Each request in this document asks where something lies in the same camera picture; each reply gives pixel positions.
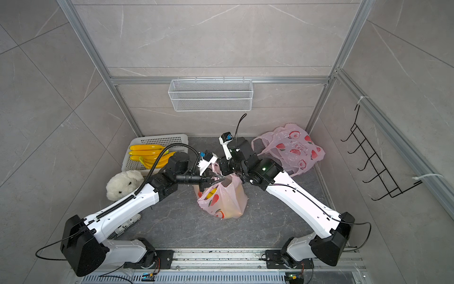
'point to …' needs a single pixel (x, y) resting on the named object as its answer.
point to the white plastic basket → (162, 140)
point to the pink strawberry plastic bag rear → (290, 147)
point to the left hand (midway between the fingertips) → (224, 177)
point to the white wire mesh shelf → (210, 95)
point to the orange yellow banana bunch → (148, 154)
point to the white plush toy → (123, 183)
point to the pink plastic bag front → (226, 199)
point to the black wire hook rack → (390, 184)
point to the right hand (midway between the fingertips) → (222, 158)
